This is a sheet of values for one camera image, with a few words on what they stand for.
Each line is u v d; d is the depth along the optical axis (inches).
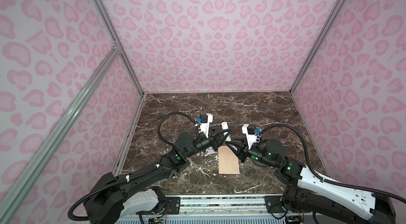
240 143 24.1
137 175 18.7
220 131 24.5
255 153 23.5
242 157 23.4
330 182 18.4
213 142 23.2
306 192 20.1
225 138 25.2
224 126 25.2
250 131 23.1
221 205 29.5
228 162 33.9
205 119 23.4
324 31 34.0
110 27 33.2
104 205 15.8
